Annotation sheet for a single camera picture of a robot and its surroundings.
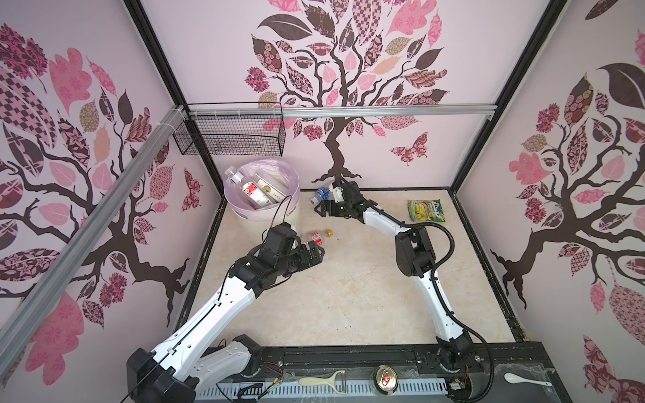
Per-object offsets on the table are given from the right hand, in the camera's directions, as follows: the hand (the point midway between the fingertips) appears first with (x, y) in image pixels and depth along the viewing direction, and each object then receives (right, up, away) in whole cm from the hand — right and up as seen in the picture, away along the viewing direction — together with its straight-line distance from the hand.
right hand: (324, 204), depth 104 cm
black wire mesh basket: (-28, +29, -9) cm, 41 cm away
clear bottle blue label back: (-1, +5, +8) cm, 10 cm away
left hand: (-2, -18, -29) cm, 35 cm away
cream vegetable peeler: (+2, -52, -34) cm, 62 cm away
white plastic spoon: (+56, -52, -33) cm, 84 cm away
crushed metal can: (+17, -46, -42) cm, 64 cm away
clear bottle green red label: (-24, +2, -18) cm, 30 cm away
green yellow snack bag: (+46, -3, +6) cm, 47 cm away
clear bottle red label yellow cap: (-3, -13, -7) cm, 15 cm away
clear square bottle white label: (-20, +4, -14) cm, 25 cm away
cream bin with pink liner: (-17, +11, -9) cm, 22 cm away
